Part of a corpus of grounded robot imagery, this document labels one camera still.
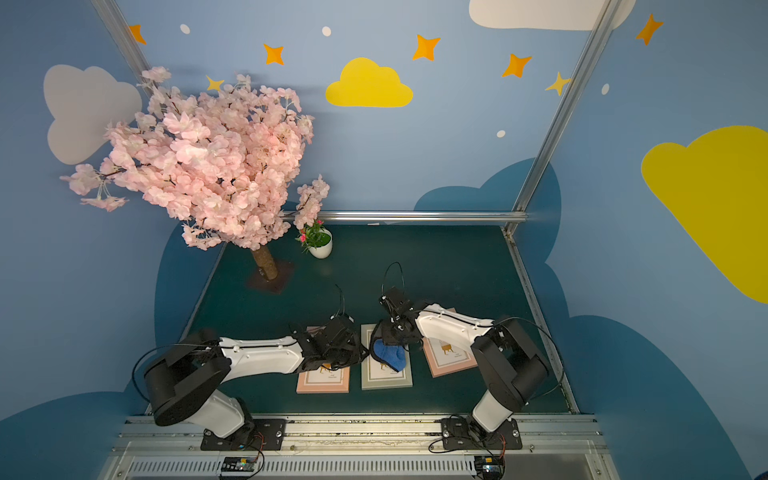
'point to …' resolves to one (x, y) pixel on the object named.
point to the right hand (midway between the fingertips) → (393, 333)
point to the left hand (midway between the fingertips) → (369, 351)
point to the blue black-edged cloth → (393, 356)
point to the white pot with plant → (316, 240)
